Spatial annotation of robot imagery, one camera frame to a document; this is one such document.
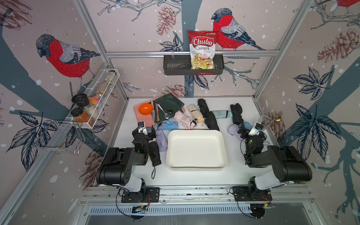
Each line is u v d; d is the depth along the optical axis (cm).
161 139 93
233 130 95
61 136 58
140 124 78
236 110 106
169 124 98
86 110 65
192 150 91
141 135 74
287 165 45
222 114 107
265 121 93
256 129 76
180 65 107
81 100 62
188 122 98
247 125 97
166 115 108
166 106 113
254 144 68
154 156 85
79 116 59
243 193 73
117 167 45
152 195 73
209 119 104
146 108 109
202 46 82
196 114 105
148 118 107
